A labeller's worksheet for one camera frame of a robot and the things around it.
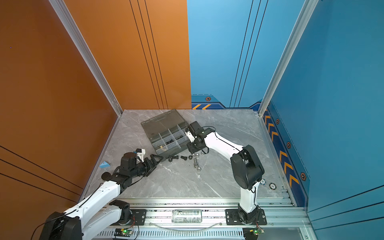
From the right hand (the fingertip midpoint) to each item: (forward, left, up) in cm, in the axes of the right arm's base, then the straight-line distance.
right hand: (191, 148), depth 91 cm
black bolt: (-3, +5, -7) cm, 9 cm away
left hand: (-9, +17, +2) cm, 19 cm away
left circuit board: (-41, +32, -9) cm, 53 cm away
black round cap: (-18, +44, +3) cm, 48 cm away
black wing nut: (+10, +15, -6) cm, 19 cm away
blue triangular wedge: (-8, +54, -6) cm, 55 cm away
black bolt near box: (-4, +13, -5) cm, 15 cm away
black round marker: (-20, -46, -8) cm, 51 cm away
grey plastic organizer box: (+16, +18, -5) cm, 25 cm away
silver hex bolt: (-8, -3, -7) cm, 11 cm away
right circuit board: (-41, -32, -8) cm, 52 cm away
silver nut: (-1, -3, -8) cm, 8 cm away
